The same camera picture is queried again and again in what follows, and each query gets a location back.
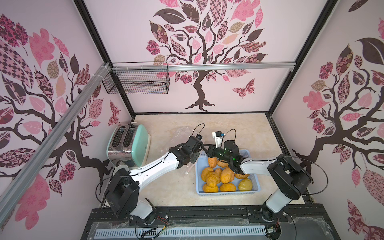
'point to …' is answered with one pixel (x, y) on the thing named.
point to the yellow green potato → (245, 184)
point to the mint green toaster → (129, 144)
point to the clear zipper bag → (177, 136)
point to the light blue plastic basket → (203, 163)
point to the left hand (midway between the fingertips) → (190, 153)
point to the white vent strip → (178, 231)
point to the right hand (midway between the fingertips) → (200, 145)
